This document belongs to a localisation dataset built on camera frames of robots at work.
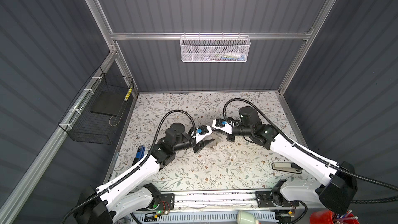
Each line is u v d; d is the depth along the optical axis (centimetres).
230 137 63
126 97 80
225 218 64
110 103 77
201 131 58
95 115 72
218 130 62
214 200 75
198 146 62
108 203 40
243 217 63
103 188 41
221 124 59
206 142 65
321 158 44
